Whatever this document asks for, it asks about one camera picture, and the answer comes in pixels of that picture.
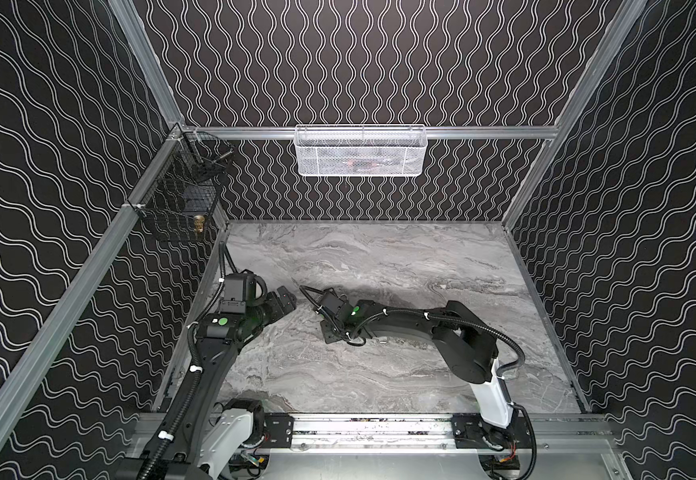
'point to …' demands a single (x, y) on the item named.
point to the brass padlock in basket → (198, 222)
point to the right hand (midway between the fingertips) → (331, 331)
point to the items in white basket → (355, 163)
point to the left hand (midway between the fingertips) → (291, 304)
